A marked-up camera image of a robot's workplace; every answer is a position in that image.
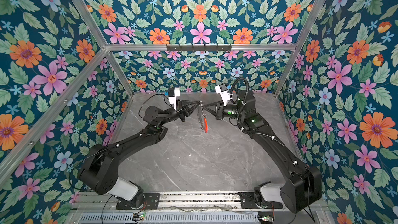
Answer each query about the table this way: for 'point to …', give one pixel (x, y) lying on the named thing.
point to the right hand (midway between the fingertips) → (205, 106)
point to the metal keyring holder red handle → (205, 124)
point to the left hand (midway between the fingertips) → (199, 102)
